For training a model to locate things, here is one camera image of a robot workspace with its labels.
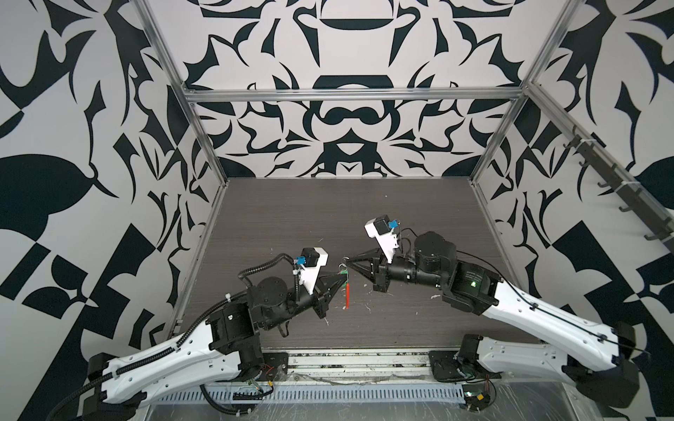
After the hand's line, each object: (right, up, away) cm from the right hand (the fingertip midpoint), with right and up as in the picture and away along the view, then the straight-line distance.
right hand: (350, 262), depth 58 cm
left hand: (0, -3, +2) cm, 3 cm away
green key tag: (-1, -3, +2) cm, 3 cm away
